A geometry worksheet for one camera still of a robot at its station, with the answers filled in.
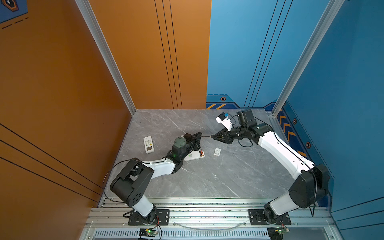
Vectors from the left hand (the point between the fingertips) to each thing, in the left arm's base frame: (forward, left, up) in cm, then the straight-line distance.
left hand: (203, 129), depth 82 cm
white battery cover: (-1, -10, -21) cm, 23 cm away
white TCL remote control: (-4, +5, -20) cm, 21 cm away
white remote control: (+3, +36, -21) cm, 42 cm away
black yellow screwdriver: (-7, -7, +4) cm, 11 cm away
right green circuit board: (-43, -37, -21) cm, 61 cm away
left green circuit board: (-45, +26, -23) cm, 57 cm away
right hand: (-5, -6, +1) cm, 8 cm away
